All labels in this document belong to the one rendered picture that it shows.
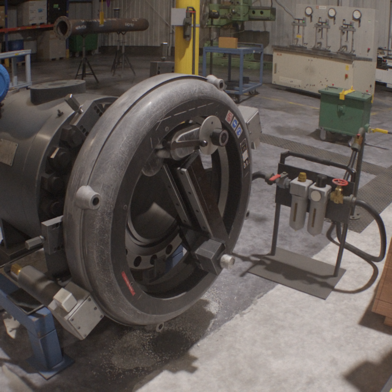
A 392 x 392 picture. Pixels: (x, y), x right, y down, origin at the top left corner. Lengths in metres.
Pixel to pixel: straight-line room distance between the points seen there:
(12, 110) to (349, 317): 1.59
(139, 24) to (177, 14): 5.15
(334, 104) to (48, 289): 3.72
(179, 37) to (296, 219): 3.26
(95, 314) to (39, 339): 0.41
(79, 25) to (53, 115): 6.96
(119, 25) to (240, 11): 4.23
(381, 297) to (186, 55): 3.67
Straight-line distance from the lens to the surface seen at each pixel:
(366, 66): 7.34
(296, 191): 1.91
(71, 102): 1.01
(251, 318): 1.78
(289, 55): 7.79
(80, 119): 1.02
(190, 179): 1.15
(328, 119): 4.47
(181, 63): 4.84
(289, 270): 2.11
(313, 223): 1.94
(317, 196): 1.86
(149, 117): 1.01
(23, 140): 1.40
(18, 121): 1.49
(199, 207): 1.22
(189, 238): 1.38
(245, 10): 12.40
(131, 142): 0.98
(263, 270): 2.08
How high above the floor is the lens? 1.11
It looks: 24 degrees down
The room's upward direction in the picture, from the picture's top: 1 degrees clockwise
